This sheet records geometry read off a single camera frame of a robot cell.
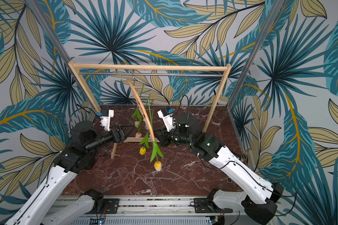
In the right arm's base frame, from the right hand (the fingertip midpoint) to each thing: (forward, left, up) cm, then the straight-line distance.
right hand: (152, 132), depth 60 cm
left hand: (+3, +10, -2) cm, 10 cm away
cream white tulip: (+24, +12, -16) cm, 31 cm away
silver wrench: (-12, -41, -36) cm, 56 cm away
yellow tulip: (+6, +5, -17) cm, 19 cm away
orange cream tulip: (-5, -1, -6) cm, 8 cm away
